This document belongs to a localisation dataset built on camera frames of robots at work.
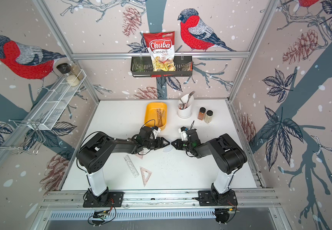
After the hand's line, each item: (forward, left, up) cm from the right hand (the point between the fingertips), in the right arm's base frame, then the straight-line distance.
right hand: (172, 142), depth 94 cm
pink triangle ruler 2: (-24, +15, -1) cm, 28 cm away
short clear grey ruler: (-16, +24, -1) cm, 29 cm away
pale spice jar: (+18, -26, +6) cm, 32 cm away
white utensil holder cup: (+26, -8, +7) cm, 28 cm away
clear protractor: (-5, +3, +1) cm, 5 cm away
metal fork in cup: (+31, -12, +17) cm, 37 cm away
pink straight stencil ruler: (+24, +10, 0) cm, 26 cm away
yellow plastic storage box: (+25, +14, 0) cm, 28 cm away
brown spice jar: (+21, -21, +6) cm, 30 cm away
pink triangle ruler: (-10, +20, -1) cm, 22 cm away
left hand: (-2, +2, +3) cm, 4 cm away
